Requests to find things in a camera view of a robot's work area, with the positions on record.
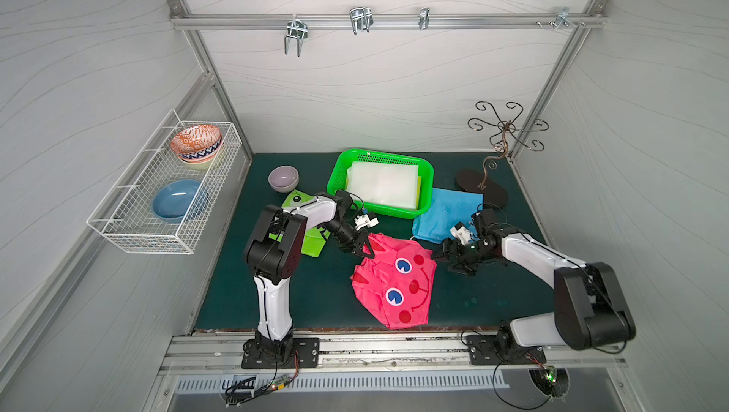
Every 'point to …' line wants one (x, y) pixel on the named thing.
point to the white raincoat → (389, 184)
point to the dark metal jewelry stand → (487, 190)
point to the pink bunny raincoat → (397, 282)
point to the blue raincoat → (449, 208)
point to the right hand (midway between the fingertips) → (441, 261)
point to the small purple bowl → (284, 178)
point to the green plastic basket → (427, 182)
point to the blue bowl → (178, 200)
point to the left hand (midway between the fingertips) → (371, 256)
